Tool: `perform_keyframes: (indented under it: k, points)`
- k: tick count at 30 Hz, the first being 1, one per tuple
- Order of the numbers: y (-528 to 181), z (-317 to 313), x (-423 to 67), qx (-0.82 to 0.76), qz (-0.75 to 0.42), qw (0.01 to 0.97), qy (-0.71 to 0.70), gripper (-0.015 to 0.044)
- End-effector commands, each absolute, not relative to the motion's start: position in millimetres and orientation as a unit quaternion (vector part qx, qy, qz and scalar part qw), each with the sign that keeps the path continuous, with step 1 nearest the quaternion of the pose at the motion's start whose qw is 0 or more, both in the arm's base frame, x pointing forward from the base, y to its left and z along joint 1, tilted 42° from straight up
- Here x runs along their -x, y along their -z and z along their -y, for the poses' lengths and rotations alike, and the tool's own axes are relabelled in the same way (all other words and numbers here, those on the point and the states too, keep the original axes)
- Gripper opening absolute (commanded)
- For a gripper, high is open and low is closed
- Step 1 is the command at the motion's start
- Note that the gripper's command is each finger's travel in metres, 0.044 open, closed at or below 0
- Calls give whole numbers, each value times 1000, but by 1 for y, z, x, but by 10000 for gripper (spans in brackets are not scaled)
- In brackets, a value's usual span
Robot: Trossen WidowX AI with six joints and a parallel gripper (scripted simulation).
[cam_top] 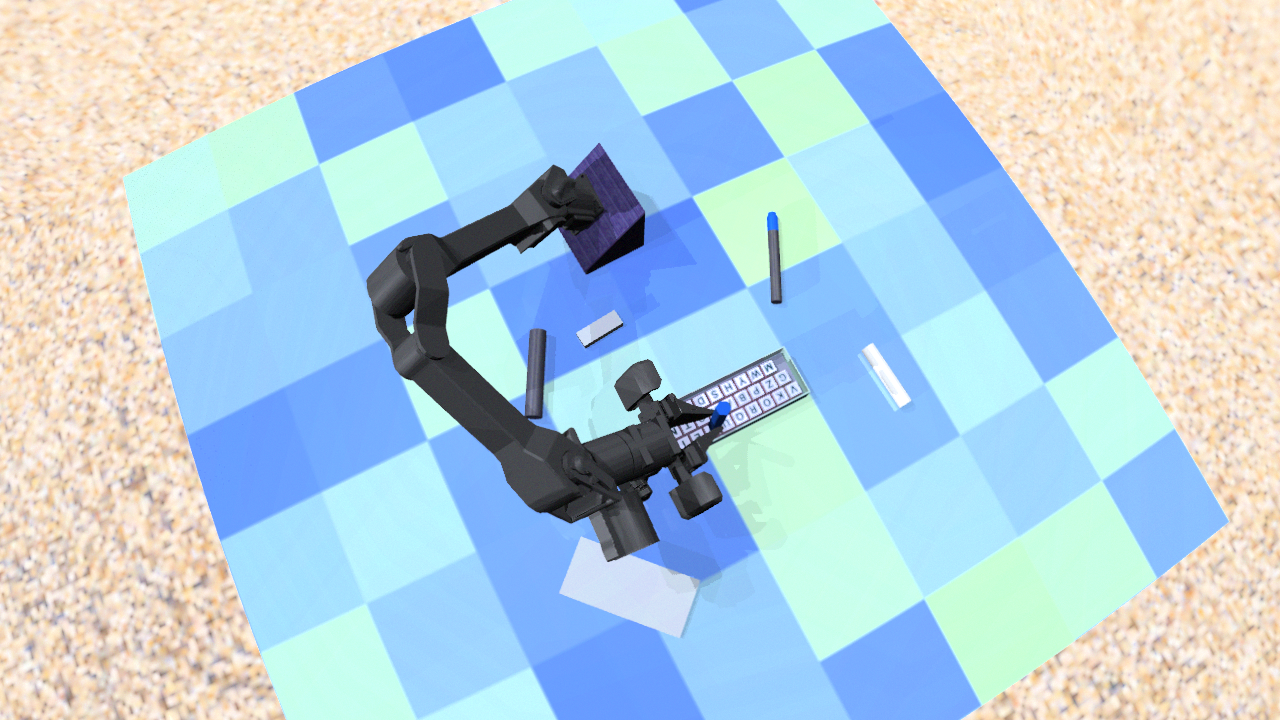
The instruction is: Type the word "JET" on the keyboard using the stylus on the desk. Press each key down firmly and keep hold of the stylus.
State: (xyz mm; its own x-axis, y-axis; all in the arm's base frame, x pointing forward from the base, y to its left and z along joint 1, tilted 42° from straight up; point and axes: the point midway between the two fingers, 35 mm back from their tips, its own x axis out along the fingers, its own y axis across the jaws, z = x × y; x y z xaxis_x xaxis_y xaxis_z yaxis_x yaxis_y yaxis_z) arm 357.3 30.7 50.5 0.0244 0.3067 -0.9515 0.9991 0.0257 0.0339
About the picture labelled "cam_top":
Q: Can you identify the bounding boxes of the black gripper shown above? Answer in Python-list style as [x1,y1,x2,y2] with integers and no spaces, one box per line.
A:
[611,359,724,520]

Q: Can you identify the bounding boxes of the white cylinder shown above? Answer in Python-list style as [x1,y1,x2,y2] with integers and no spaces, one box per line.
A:
[861,343,911,407]

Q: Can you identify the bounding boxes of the white rectangular block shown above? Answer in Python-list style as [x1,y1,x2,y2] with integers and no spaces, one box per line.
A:
[576,310,623,348]

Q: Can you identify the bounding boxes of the black stylus with blue tip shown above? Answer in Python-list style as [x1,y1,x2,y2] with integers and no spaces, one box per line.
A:
[767,211,782,305]

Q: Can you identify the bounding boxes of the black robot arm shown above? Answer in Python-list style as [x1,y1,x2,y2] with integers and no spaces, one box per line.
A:
[366,164,662,562]

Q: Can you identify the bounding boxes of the grey cylinder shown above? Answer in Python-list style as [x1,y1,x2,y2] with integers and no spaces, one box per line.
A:
[525,328,547,420]

